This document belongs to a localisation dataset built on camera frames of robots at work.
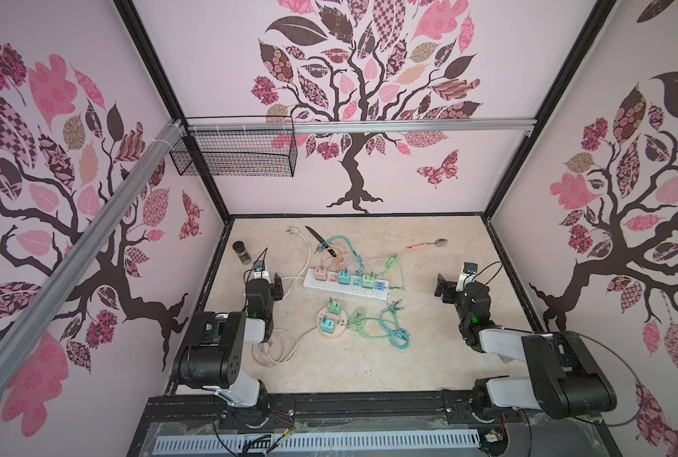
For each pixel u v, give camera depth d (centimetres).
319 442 70
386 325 92
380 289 95
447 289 81
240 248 98
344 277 92
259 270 79
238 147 95
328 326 83
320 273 95
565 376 44
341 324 87
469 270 77
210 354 45
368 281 92
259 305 71
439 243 110
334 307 87
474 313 70
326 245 110
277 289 85
